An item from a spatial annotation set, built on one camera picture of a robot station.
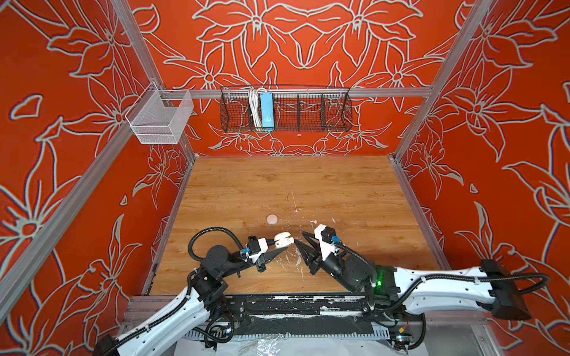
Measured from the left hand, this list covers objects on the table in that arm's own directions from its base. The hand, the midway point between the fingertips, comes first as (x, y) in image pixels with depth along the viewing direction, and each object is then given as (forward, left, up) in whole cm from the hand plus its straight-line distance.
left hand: (283, 241), depth 65 cm
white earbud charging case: (0, 0, +2) cm, 2 cm away
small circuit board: (-20, -39, -24) cm, 50 cm away
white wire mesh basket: (+49, +57, +9) cm, 75 cm away
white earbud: (+20, -13, -23) cm, 33 cm away
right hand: (+1, -4, +2) cm, 5 cm away
